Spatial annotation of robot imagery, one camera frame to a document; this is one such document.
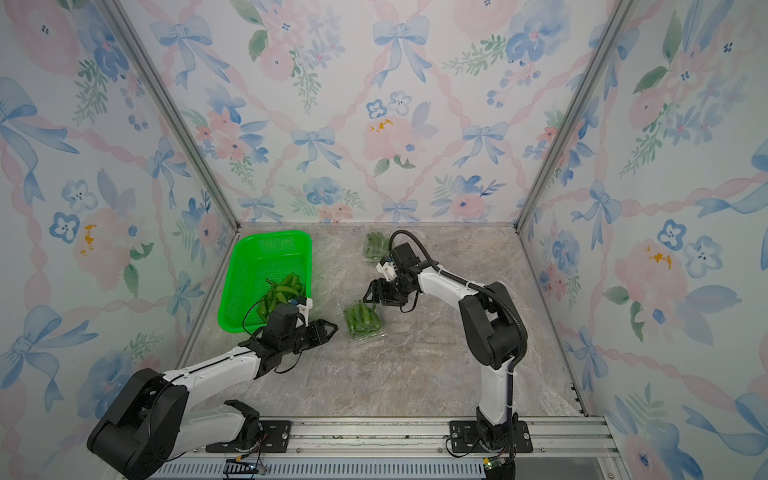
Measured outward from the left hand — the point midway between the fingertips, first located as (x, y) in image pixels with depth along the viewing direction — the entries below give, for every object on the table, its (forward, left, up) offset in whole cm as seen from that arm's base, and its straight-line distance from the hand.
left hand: (336, 327), depth 87 cm
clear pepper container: (+3, -8, -1) cm, 9 cm away
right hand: (+9, -11, +1) cm, 14 cm away
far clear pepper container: (+34, -11, -2) cm, 35 cm away
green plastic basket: (+25, +33, 0) cm, 41 cm away
